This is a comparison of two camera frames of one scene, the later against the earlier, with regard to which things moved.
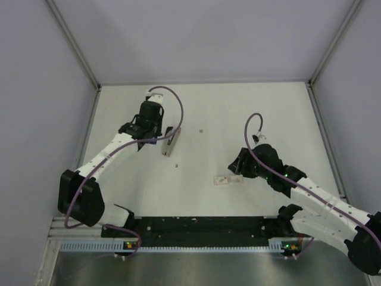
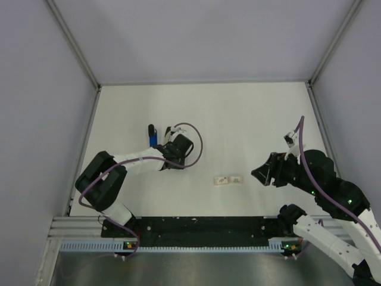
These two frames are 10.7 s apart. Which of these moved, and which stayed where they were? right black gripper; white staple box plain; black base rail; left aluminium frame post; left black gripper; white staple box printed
Moved: right black gripper; left black gripper
Stayed: left aluminium frame post; white staple box plain; white staple box printed; black base rail
